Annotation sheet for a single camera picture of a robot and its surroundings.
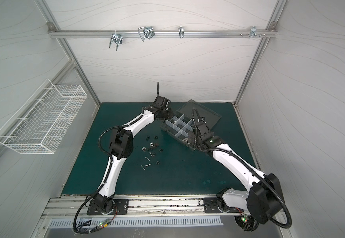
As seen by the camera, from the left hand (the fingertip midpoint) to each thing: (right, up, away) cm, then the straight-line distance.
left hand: (176, 112), depth 101 cm
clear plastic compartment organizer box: (+5, -6, +7) cm, 10 cm away
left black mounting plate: (-28, -49, -28) cm, 63 cm away
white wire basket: (-64, -7, -33) cm, 72 cm away
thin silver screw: (-20, -33, -15) cm, 42 cm away
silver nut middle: (-21, -24, -8) cm, 33 cm away
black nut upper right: (-14, -17, -2) cm, 22 cm away
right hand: (+15, -11, -17) cm, 25 cm away
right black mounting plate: (+17, -48, -28) cm, 58 cm away
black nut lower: (-11, -31, -13) cm, 36 cm away
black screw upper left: (-20, -18, -2) cm, 27 cm away
